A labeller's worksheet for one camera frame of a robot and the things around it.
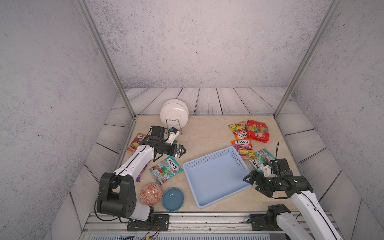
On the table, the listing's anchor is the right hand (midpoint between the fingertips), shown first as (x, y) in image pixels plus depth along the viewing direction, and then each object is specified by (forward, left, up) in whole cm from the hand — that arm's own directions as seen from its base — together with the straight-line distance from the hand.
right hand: (251, 183), depth 75 cm
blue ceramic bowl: (-6, +39, -9) cm, 41 cm away
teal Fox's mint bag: (+10, +46, -8) cm, 48 cm away
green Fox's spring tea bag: (+32, +43, -9) cm, 54 cm away
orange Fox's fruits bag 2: (+26, -4, -9) cm, 28 cm away
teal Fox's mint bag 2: (+20, -14, -10) cm, 27 cm away
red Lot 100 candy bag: (+38, -15, -6) cm, 42 cm away
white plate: (+45, +43, +5) cm, 62 cm away
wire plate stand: (+42, +40, -8) cm, 58 cm away
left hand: (+18, +36, +3) cm, 40 cm away
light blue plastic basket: (+9, +15, -15) cm, 23 cm away
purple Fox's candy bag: (+6, +61, -8) cm, 62 cm away
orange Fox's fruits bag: (+41, -3, -9) cm, 42 cm away
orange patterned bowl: (-3, +52, -8) cm, 52 cm away
